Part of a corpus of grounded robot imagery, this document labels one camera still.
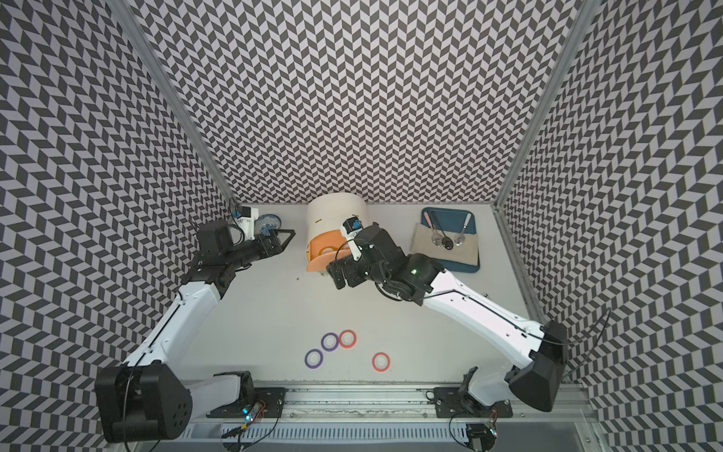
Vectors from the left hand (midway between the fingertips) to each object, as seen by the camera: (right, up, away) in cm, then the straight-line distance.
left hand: (287, 237), depth 79 cm
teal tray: (+60, +6, +34) cm, 69 cm away
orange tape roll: (+9, -5, +3) cm, 10 cm away
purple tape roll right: (+11, -31, +4) cm, 34 cm away
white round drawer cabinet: (+10, +8, +10) cm, 16 cm away
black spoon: (+52, -3, +26) cm, 59 cm away
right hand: (+18, -7, -9) cm, 21 cm away
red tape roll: (+17, -33, +4) cm, 37 cm away
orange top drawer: (+9, -7, -4) cm, 12 cm away
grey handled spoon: (+57, -2, +26) cm, 63 cm away
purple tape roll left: (+7, -35, +2) cm, 36 cm away
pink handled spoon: (+48, -1, +27) cm, 56 cm away
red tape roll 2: (+25, -36, +1) cm, 44 cm away
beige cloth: (+56, -4, +26) cm, 61 cm away
